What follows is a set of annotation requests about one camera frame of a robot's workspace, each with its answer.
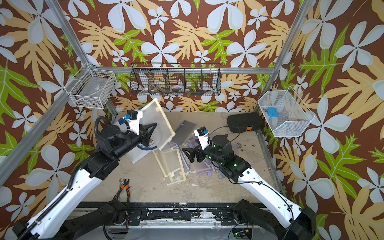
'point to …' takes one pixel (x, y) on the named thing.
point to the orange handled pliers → (123, 183)
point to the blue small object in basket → (272, 112)
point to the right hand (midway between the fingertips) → (188, 144)
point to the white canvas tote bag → (148, 147)
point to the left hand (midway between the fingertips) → (155, 122)
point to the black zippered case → (245, 122)
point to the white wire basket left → (91, 87)
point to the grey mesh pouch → (183, 131)
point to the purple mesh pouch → (203, 167)
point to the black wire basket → (171, 79)
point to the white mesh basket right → (285, 113)
